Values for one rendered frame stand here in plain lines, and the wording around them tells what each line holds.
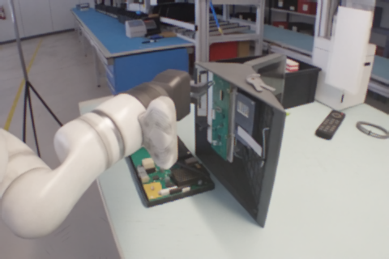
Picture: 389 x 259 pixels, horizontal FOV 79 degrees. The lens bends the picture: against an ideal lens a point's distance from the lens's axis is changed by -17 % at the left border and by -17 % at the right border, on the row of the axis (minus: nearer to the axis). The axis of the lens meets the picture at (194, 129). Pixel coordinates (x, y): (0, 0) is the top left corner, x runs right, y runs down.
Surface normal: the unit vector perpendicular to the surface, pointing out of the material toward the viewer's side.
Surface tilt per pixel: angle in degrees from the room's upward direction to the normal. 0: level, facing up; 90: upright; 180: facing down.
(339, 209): 0
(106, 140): 64
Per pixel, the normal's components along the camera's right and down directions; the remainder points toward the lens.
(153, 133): -0.59, 0.40
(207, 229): -0.01, -0.88
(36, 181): 0.29, -0.77
